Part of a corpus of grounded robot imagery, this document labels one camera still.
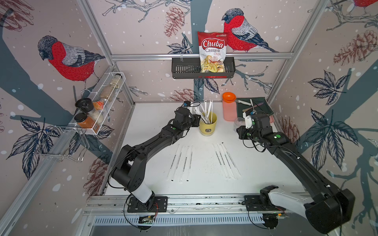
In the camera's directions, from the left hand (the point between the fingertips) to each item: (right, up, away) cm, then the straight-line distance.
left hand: (203, 113), depth 84 cm
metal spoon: (+43, +2, +29) cm, 52 cm away
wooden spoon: (+50, +8, +36) cm, 63 cm away
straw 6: (+13, -29, +4) cm, 32 cm away
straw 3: (-11, -31, +3) cm, 33 cm away
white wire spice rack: (-54, +9, -9) cm, 55 cm away
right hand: (+19, -8, -5) cm, 21 cm away
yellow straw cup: (+4, -10, +8) cm, 14 cm away
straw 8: (+18, -29, +5) cm, 35 cm away
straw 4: (-8, -30, +3) cm, 31 cm away
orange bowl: (+24, +14, +35) cm, 45 cm away
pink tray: (+24, +1, +31) cm, 39 cm away
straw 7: (+15, -29, +4) cm, 33 cm away
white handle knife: (+36, +9, +35) cm, 51 cm away
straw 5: (+10, -30, +3) cm, 32 cm away
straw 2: (-13, -38, -3) cm, 40 cm away
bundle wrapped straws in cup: (+3, -2, +11) cm, 11 cm away
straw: (-18, -31, +3) cm, 36 cm away
